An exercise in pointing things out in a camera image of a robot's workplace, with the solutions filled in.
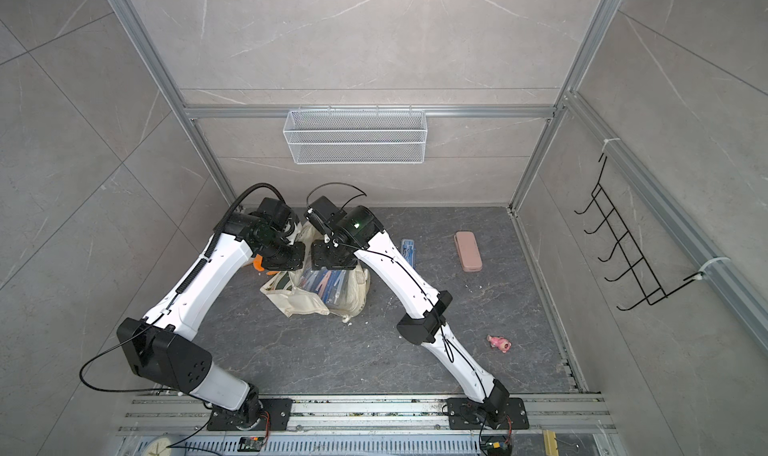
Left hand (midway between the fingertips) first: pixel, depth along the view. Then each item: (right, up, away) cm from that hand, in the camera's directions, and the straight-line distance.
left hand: (304, 260), depth 79 cm
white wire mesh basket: (+10, +40, +21) cm, 47 cm away
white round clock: (-29, -41, -13) cm, 52 cm away
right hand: (+7, -1, -4) cm, 8 cm away
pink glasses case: (+51, +1, +25) cm, 57 cm away
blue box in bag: (+5, -8, +11) cm, 15 cm away
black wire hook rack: (+75, -3, -22) cm, 78 cm away
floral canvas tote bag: (-6, -8, 0) cm, 10 cm away
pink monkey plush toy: (+55, -24, +4) cm, 60 cm away
